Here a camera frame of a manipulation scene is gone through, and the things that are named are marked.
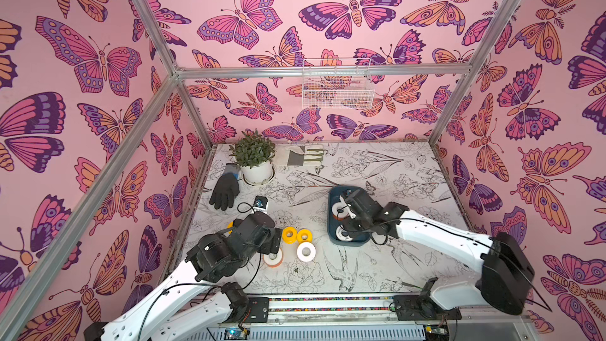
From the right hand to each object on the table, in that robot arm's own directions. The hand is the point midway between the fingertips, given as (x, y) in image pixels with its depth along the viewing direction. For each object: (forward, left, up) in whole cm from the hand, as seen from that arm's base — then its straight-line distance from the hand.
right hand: (344, 225), depth 83 cm
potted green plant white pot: (+24, +34, +12) cm, 43 cm away
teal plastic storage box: (+15, +3, -2) cm, 15 cm away
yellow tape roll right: (0, +14, -7) cm, 16 cm away
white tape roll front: (-7, +11, -6) cm, 15 cm away
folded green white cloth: (+40, +16, -9) cm, 44 cm away
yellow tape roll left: (-1, +20, -7) cm, 21 cm away
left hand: (-6, +25, +11) cm, 27 cm away
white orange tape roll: (-1, 0, -6) cm, 7 cm away
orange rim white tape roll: (-11, +25, -7) cm, 28 cm away
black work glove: (+18, +48, -6) cm, 52 cm away
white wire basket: (+56, +1, +17) cm, 59 cm away
